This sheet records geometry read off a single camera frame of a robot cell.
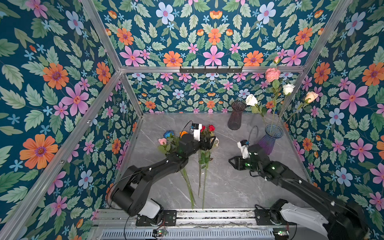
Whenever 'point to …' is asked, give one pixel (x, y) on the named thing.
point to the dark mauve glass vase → (234, 120)
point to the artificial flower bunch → (168, 143)
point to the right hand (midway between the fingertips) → (231, 159)
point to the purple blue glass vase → (272, 132)
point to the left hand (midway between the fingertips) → (213, 133)
